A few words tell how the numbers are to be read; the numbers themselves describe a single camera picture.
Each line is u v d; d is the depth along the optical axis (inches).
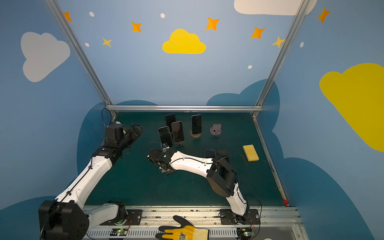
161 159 24.3
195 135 42.3
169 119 39.4
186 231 27.0
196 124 41.3
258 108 45.3
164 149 30.2
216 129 41.8
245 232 28.1
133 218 29.1
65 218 15.3
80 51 33.1
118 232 27.8
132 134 28.2
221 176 19.1
